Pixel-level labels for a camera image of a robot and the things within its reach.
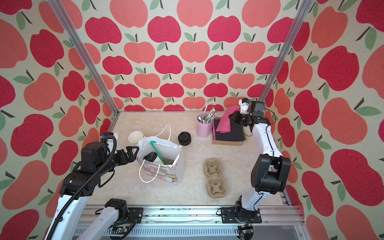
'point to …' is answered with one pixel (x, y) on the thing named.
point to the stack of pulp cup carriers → (217, 186)
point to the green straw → (152, 142)
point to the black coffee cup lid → (150, 156)
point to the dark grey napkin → (235, 134)
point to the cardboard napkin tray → (230, 142)
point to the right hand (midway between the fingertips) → (231, 118)
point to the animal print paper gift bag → (171, 153)
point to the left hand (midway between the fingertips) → (132, 151)
